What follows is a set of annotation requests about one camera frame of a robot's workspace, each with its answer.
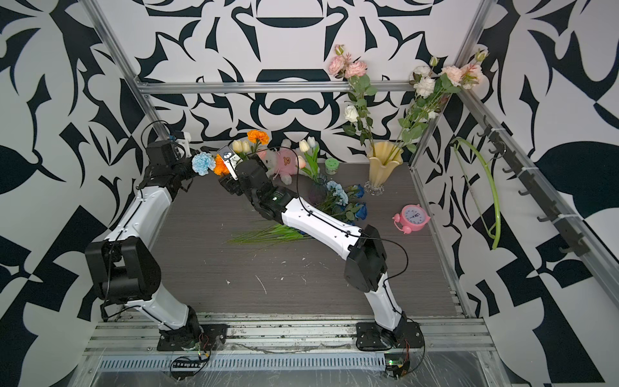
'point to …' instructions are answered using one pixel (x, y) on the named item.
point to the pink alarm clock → (412, 218)
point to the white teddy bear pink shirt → (281, 162)
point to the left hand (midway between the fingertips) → (213, 149)
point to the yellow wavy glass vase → (384, 158)
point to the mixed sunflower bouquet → (244, 149)
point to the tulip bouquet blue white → (309, 162)
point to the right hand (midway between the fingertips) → (236, 158)
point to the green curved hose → (496, 243)
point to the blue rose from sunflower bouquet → (361, 191)
